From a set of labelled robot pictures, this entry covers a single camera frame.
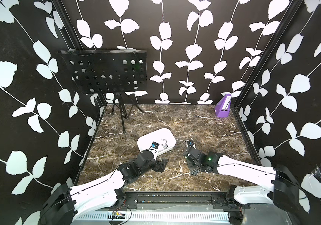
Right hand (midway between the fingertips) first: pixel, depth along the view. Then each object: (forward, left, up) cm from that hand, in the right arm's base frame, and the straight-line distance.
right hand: (188, 157), depth 82 cm
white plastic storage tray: (+17, +15, -4) cm, 23 cm away
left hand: (-1, +15, +4) cm, 15 cm away
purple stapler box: (+41, -31, +1) cm, 51 cm away
